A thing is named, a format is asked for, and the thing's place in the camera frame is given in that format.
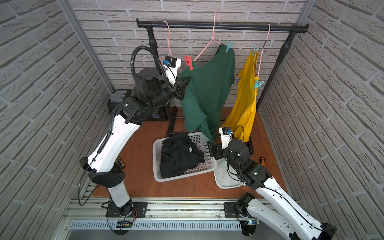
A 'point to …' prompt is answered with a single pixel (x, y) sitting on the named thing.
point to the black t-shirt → (179, 153)
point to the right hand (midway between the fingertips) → (216, 140)
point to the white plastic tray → (226, 176)
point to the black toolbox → (118, 97)
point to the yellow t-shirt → (240, 117)
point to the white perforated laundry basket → (209, 165)
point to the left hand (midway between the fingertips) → (193, 75)
